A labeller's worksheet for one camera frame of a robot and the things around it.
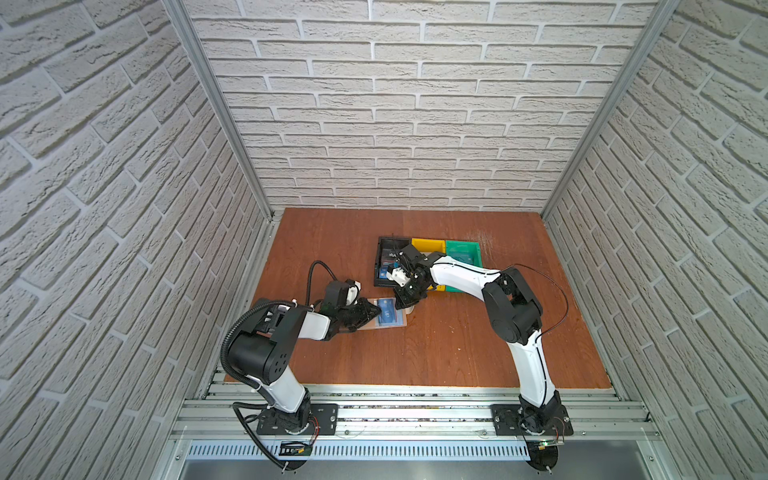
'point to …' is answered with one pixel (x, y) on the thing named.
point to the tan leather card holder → (401, 317)
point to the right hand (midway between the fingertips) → (398, 304)
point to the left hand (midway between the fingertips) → (382, 307)
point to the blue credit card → (387, 315)
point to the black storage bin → (387, 251)
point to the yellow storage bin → (425, 246)
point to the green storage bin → (465, 251)
